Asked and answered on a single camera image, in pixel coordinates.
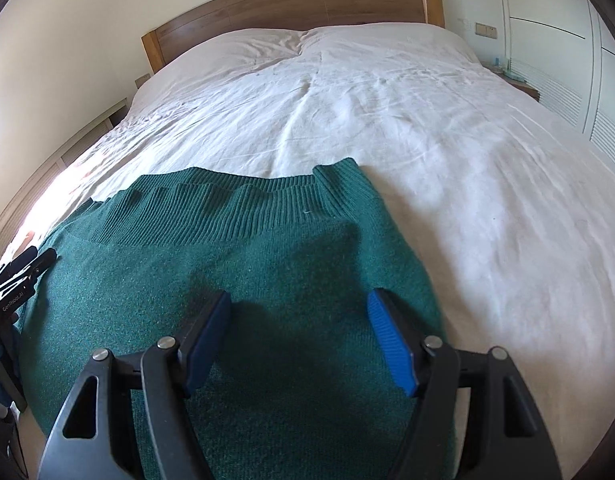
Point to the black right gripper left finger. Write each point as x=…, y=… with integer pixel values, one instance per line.
x=94, y=434

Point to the beige wall switch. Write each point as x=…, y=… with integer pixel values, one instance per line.
x=486, y=31
x=141, y=80

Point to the white wardrobe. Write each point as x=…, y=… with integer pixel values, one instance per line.
x=564, y=49

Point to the beige left wall switch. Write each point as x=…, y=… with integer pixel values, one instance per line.
x=141, y=80

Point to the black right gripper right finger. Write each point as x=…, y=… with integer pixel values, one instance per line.
x=475, y=417

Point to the white bed duvet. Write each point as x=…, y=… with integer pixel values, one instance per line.
x=511, y=210

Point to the wooden nightstand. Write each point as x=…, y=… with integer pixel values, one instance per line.
x=516, y=81

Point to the green knitted sweater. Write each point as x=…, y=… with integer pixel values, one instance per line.
x=300, y=389

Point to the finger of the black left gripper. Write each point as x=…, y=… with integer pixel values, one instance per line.
x=20, y=288
x=11, y=269

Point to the wooden headboard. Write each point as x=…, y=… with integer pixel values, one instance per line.
x=217, y=17

